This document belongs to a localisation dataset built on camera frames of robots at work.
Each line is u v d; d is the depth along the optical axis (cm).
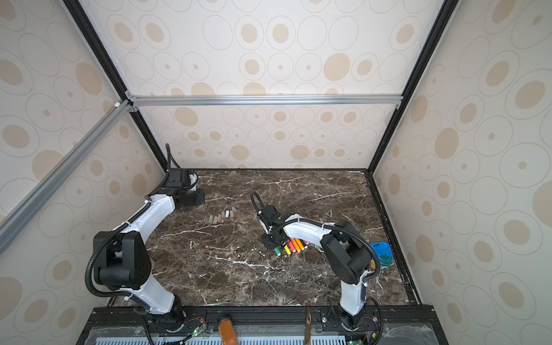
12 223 51
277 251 86
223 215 100
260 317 76
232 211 103
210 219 100
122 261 45
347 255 48
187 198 76
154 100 91
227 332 70
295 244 92
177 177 71
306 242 92
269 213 73
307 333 72
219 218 100
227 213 101
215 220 100
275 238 78
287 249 90
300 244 92
